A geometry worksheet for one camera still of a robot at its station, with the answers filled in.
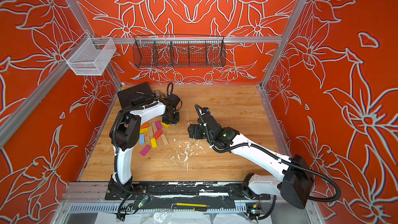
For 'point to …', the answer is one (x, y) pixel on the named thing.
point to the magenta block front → (145, 151)
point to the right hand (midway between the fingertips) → (193, 126)
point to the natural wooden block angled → (164, 139)
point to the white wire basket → (90, 56)
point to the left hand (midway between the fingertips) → (176, 120)
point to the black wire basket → (179, 51)
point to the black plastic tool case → (137, 95)
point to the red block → (157, 134)
